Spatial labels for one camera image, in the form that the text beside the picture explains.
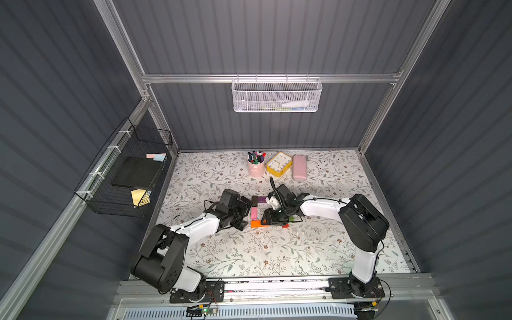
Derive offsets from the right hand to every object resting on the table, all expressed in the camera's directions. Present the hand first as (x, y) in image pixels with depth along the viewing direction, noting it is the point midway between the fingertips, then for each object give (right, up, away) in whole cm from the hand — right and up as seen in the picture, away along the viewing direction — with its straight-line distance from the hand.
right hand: (264, 225), depth 88 cm
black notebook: (-47, +24, -16) cm, 55 cm away
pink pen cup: (-4, +25, +14) cm, 29 cm away
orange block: (-3, 0, +2) cm, 4 cm away
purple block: (-1, +10, +12) cm, 16 cm away
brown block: (-5, +11, +11) cm, 16 cm away
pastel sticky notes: (-45, +30, -7) cm, 54 cm away
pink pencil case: (+21, +26, +25) cm, 41 cm away
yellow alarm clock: (+9, +28, +23) cm, 37 cm away
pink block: (-5, +4, +6) cm, 8 cm away
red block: (+10, -1, +1) cm, 10 cm away
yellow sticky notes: (-39, +17, -27) cm, 51 cm away
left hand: (-3, +7, -1) cm, 7 cm away
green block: (+13, +2, +3) cm, 13 cm away
